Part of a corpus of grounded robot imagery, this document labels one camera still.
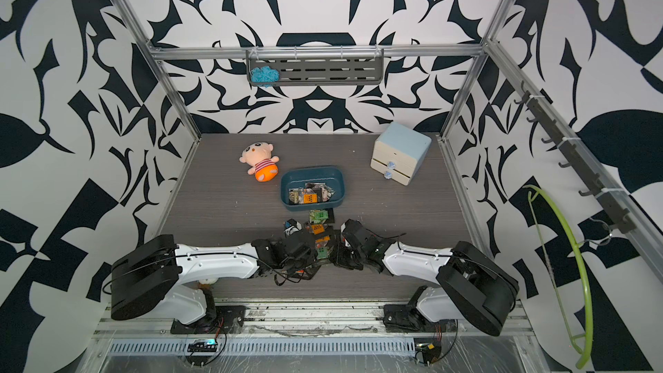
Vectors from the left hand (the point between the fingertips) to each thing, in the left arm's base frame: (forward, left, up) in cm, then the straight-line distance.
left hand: (318, 250), depth 84 cm
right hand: (-1, -2, -2) cm, 3 cm away
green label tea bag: (+13, 0, -3) cm, 13 cm away
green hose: (-31, -53, +19) cm, 64 cm away
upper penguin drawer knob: (+29, -28, +5) cm, 41 cm away
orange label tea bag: (+8, +1, -2) cm, 8 cm away
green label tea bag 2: (-2, -1, +2) cm, 3 cm away
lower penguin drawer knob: (+29, -27, 0) cm, 40 cm away
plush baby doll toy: (+38, +24, +3) cm, 45 cm away
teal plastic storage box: (+24, +2, 0) cm, 24 cm away
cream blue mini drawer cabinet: (+30, -30, +11) cm, 44 cm away
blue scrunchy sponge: (+50, +17, +31) cm, 61 cm away
